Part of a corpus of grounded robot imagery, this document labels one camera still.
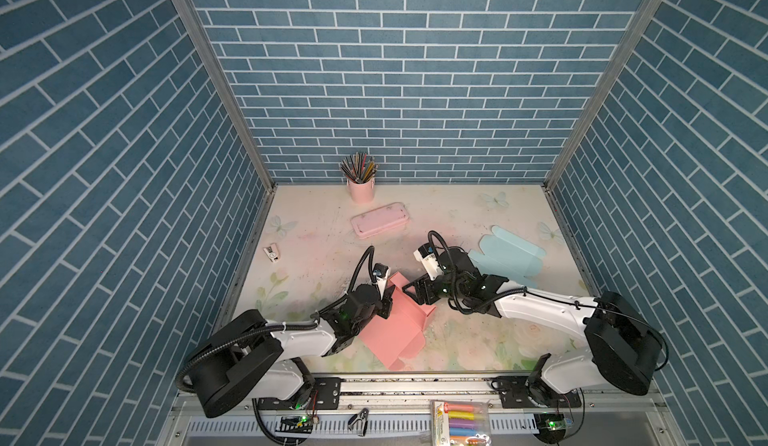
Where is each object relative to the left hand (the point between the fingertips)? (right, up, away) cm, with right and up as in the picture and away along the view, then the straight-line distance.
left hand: (392, 286), depth 86 cm
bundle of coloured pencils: (-13, +38, +25) cm, 47 cm away
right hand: (+4, +2, -4) cm, 6 cm away
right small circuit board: (+38, -29, -16) cm, 51 cm away
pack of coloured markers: (+16, -28, -17) cm, 36 cm away
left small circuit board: (-23, -29, -15) cm, 40 cm away
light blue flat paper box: (+40, +7, +14) cm, 43 cm away
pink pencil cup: (-12, +29, +27) cm, 41 cm away
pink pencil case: (-5, +19, +22) cm, 30 cm away
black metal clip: (-7, -27, -16) cm, 32 cm away
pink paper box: (+3, -13, -2) cm, 13 cm away
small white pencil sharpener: (-41, +8, +12) cm, 43 cm away
